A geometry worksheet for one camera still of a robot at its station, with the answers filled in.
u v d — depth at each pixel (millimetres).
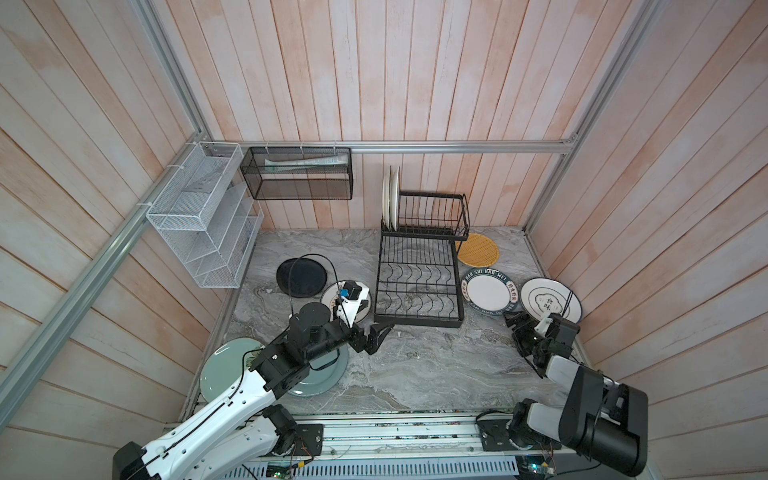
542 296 1010
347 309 592
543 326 798
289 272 1095
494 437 730
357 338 602
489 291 1021
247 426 592
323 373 600
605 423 439
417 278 1036
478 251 1139
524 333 799
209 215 718
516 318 817
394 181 799
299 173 1038
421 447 730
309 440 731
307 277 1064
